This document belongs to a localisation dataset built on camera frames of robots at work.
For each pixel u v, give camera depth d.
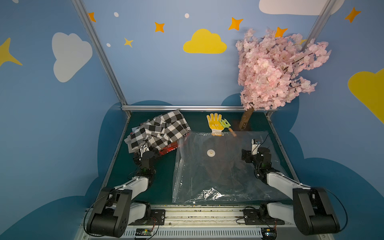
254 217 0.74
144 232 0.72
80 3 0.68
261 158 0.69
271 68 0.62
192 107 1.23
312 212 0.42
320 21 0.74
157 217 0.75
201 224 0.74
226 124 1.15
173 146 0.94
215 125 1.15
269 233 0.72
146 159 0.67
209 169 0.91
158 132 0.92
